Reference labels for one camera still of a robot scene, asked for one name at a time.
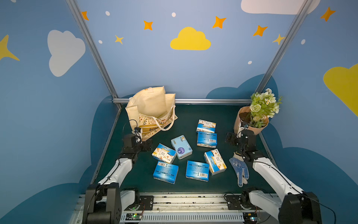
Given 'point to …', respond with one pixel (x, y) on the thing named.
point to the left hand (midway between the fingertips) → (148, 138)
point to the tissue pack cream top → (206, 126)
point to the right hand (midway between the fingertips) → (236, 132)
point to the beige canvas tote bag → (152, 110)
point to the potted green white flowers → (263, 106)
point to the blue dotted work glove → (240, 168)
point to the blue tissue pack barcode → (207, 139)
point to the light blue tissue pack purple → (182, 146)
